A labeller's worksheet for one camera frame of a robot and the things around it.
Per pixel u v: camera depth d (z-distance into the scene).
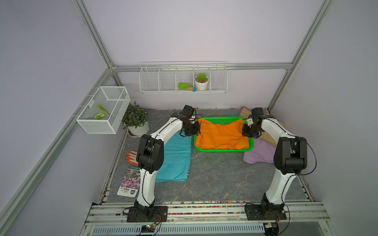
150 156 0.57
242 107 1.22
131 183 0.83
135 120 0.89
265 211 0.67
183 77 0.99
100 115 0.75
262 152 0.93
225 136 1.01
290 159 0.52
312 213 0.75
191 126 0.83
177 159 0.90
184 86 0.99
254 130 0.82
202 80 0.91
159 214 0.72
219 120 1.05
